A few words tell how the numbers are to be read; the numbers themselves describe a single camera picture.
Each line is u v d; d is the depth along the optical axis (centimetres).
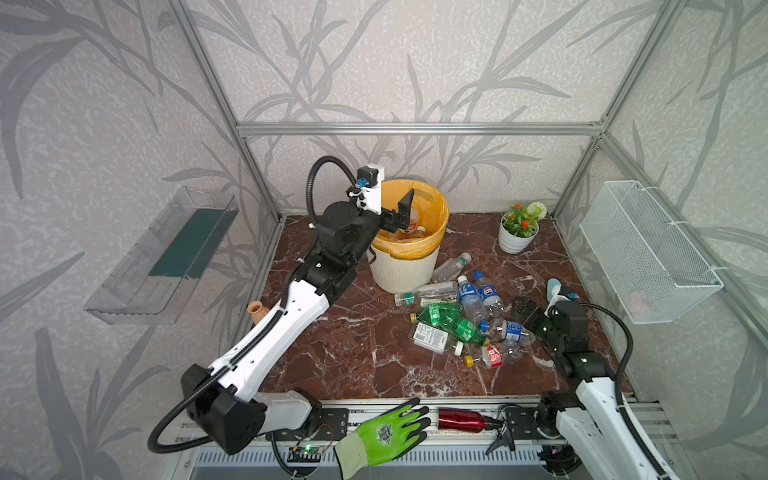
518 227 99
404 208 57
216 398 37
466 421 71
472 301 91
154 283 63
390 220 58
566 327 60
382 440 71
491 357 80
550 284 99
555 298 73
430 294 98
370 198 54
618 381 53
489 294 93
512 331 85
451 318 85
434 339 85
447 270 104
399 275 87
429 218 96
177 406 36
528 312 73
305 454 72
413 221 95
